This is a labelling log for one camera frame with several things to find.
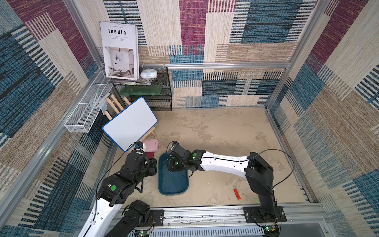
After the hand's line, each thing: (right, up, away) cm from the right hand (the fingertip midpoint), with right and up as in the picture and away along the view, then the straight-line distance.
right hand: (166, 166), depth 80 cm
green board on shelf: (-20, +45, +20) cm, 53 cm away
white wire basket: (-52, +26, +11) cm, 60 cm away
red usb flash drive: (+38, -15, +1) cm, 41 cm away
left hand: (-5, +6, -10) cm, 12 cm away
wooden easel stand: (-28, +30, +1) cm, 41 cm away
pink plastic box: (-12, +9, +16) cm, 22 cm away
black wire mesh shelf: (-9, +39, +39) cm, 56 cm away
